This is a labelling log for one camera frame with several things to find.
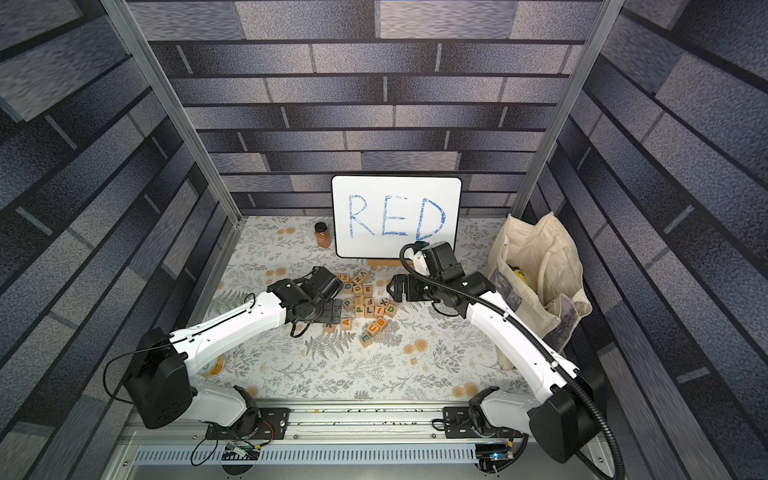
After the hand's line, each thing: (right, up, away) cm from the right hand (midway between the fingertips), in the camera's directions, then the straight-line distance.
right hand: (400, 285), depth 78 cm
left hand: (-21, -8, +5) cm, 23 cm away
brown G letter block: (-13, -4, +17) cm, 22 cm away
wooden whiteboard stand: (-9, +4, +26) cm, 27 cm away
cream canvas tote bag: (+40, +1, +7) cm, 41 cm away
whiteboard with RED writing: (-8, +20, +16) cm, 27 cm away
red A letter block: (-16, -14, +12) cm, 24 cm away
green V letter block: (-12, +1, +22) cm, 25 cm away
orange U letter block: (-8, -15, +9) cm, 19 cm away
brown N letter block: (-14, -1, +21) cm, 26 cm away
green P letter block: (-12, -10, +14) cm, 21 cm away
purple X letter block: (-5, -8, +15) cm, 17 cm away
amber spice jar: (-27, +14, +27) cm, 41 cm away
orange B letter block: (-6, -13, +11) cm, 18 cm away
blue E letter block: (-10, -17, +7) cm, 21 cm away
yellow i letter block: (-13, -7, +15) cm, 21 cm away
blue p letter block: (-16, -8, +14) cm, 23 cm away
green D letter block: (-2, -10, +14) cm, 17 cm away
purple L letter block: (-9, -10, +14) cm, 19 cm away
